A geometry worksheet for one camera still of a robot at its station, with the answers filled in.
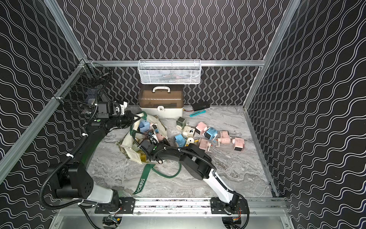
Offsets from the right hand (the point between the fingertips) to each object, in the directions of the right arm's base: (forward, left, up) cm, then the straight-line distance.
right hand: (160, 142), depth 96 cm
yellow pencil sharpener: (-1, -20, +4) cm, 21 cm away
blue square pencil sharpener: (+5, -34, +3) cm, 35 cm away
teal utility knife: (+29, -26, -2) cm, 39 cm away
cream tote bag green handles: (-11, +13, +15) cm, 23 cm away
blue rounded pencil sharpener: (-1, -14, +4) cm, 15 cm away
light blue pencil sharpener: (+6, +10, +11) cm, 15 cm away
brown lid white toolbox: (+34, +2, +7) cm, 35 cm away
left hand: (+3, +9, +24) cm, 26 cm away
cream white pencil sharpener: (+8, -19, +1) cm, 21 cm away
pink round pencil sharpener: (+2, -44, +2) cm, 44 cm away
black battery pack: (+37, -30, -1) cm, 48 cm away
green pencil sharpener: (+13, -14, +5) cm, 19 cm away
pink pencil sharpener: (+10, -28, +3) cm, 30 cm away
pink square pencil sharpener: (-2, -52, +2) cm, 52 cm away
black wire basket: (+22, +51, +25) cm, 61 cm away
